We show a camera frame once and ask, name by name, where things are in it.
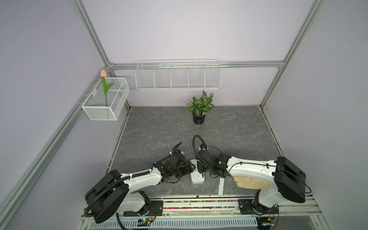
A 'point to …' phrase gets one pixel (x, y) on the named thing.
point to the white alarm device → (196, 177)
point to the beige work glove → (251, 182)
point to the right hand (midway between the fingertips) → (198, 163)
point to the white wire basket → (107, 100)
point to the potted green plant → (200, 107)
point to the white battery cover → (221, 186)
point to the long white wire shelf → (178, 74)
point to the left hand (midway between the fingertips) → (193, 169)
